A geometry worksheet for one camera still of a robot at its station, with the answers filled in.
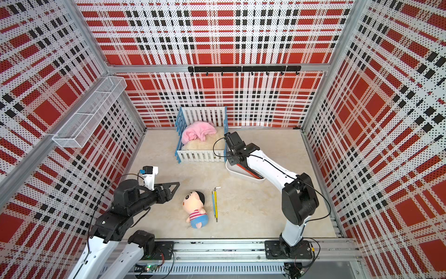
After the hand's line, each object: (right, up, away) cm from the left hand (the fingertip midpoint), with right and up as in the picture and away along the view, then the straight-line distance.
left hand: (178, 184), depth 72 cm
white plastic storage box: (+27, +1, +21) cm, 34 cm away
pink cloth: (+3, +25, +26) cm, 36 cm away
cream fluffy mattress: (+12, +18, +30) cm, 37 cm away
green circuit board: (-10, -33, -3) cm, 34 cm away
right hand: (+26, +12, +16) cm, 33 cm away
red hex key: (+32, +1, +26) cm, 42 cm away
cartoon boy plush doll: (+5, -10, +8) cm, 14 cm away
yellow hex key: (+15, -13, +16) cm, 25 cm away
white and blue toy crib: (+13, +35, +36) cm, 52 cm away
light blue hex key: (+13, -13, +16) cm, 25 cm away
